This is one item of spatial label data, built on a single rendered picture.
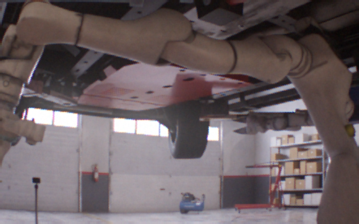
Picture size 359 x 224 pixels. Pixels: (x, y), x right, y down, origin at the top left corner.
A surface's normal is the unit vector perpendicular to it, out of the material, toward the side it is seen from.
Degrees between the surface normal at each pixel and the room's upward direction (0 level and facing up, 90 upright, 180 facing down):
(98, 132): 90
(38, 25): 144
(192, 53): 140
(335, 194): 90
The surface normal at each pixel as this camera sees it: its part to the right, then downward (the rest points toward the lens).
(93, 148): 0.54, -0.15
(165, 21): 0.28, -0.53
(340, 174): -0.70, -0.15
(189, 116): 0.11, 0.03
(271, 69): 0.27, 0.62
